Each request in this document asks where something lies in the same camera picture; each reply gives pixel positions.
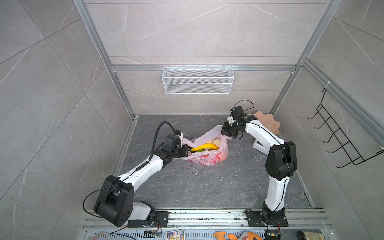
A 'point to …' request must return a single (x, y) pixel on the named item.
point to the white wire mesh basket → (198, 80)
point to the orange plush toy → (247, 235)
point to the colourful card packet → (175, 235)
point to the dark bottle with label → (309, 235)
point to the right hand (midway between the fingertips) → (220, 131)
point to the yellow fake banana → (208, 145)
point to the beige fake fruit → (216, 142)
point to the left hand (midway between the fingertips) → (189, 146)
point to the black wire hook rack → (355, 158)
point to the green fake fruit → (201, 150)
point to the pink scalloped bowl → (268, 121)
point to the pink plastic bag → (209, 157)
